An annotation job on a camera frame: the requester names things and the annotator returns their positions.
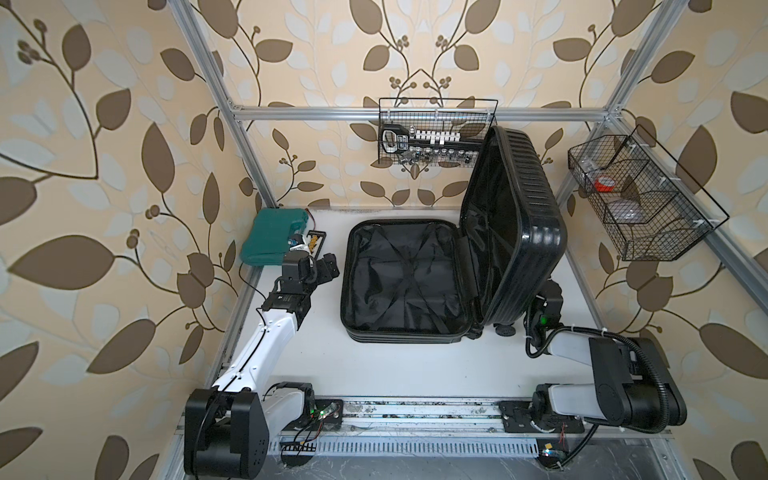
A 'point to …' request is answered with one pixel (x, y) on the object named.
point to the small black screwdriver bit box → (315, 240)
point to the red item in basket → (604, 184)
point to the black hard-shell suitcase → (432, 281)
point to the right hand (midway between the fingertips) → (526, 274)
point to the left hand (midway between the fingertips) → (319, 257)
